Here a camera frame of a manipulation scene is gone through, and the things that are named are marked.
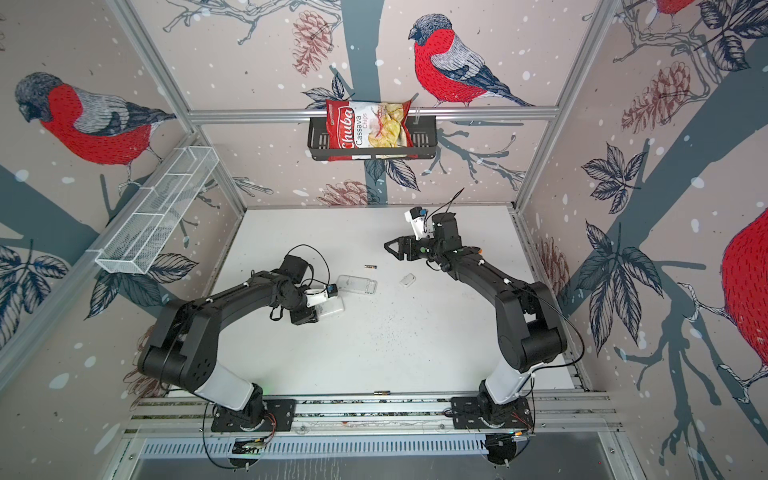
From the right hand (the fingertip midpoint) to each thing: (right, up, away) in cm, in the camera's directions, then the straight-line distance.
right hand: (389, 249), depth 87 cm
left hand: (-25, -18, +4) cm, 31 cm away
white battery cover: (+6, -11, +12) cm, 18 cm away
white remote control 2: (-19, -18, +4) cm, 26 cm away
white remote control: (-11, -12, +11) cm, 19 cm away
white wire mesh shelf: (-62, +9, -10) cm, 63 cm away
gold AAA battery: (-7, -7, +16) cm, 19 cm away
